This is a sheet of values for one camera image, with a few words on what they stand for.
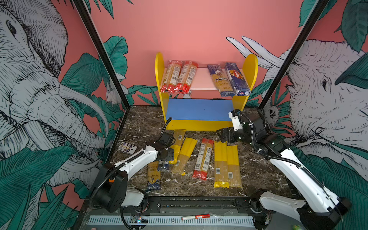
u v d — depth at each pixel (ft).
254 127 1.61
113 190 1.36
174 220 2.31
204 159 2.89
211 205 2.48
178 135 3.23
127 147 3.10
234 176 2.68
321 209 1.24
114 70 3.23
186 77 2.44
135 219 2.28
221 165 2.87
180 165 2.80
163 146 2.18
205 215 2.33
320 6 2.25
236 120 2.01
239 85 2.30
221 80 2.41
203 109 3.26
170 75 2.49
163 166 2.72
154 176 2.64
